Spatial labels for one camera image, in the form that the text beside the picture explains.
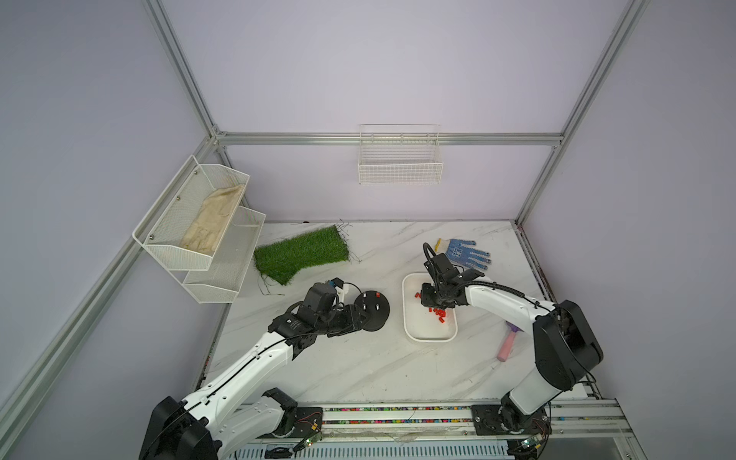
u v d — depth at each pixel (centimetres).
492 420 73
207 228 77
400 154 95
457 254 111
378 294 86
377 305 83
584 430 74
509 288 56
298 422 74
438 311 94
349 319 69
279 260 101
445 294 66
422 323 88
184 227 78
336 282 75
